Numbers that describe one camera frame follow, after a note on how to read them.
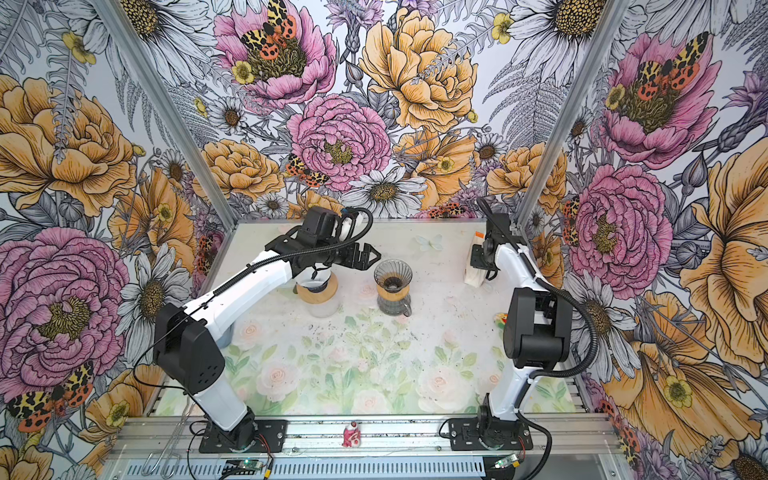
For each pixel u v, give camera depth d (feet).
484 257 2.64
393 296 2.93
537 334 1.66
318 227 2.10
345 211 2.41
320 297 2.85
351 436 2.34
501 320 3.06
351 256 2.40
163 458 2.35
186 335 1.43
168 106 2.88
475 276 3.37
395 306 3.03
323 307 3.17
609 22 2.40
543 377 1.75
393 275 3.01
